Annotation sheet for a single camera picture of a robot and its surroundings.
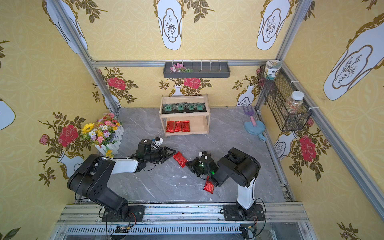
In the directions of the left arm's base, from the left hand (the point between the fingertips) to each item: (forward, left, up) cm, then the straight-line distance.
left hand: (170, 151), depth 91 cm
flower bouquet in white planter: (+7, +36, +11) cm, 38 cm away
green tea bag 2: (+22, -6, +16) cm, 28 cm away
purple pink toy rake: (+37, -61, -5) cm, 71 cm away
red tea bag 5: (-20, -22, -2) cm, 30 cm away
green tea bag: (+22, +1, +16) cm, 27 cm away
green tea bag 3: (+22, -13, +16) cm, 30 cm away
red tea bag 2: (+21, -4, -2) cm, 21 cm away
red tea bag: (+20, +2, -1) cm, 21 cm away
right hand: (-4, -10, -3) cm, 11 cm away
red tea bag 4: (-4, -6, -2) cm, 8 cm away
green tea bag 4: (+21, -19, +17) cm, 33 cm away
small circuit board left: (-37, +22, -8) cm, 44 cm away
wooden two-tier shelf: (+17, -9, +15) cm, 24 cm away
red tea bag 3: (+21, -9, -2) cm, 23 cm away
